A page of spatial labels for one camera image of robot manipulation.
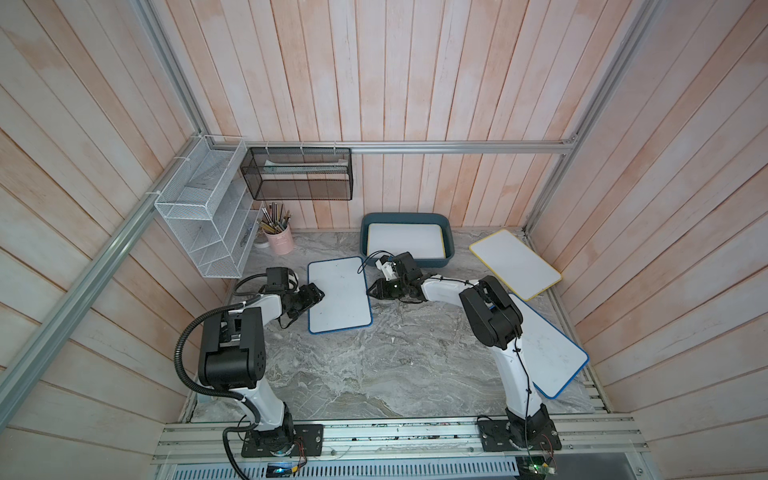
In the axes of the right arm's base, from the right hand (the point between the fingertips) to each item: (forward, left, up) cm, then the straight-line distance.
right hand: (368, 292), depth 101 cm
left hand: (-5, +17, +2) cm, 17 cm away
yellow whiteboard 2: (+16, -55, -3) cm, 58 cm away
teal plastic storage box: (+33, -17, +4) cm, 38 cm away
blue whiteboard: (-21, -57, -3) cm, 61 cm away
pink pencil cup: (+18, +34, +6) cm, 38 cm away
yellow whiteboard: (+24, -20, 0) cm, 32 cm away
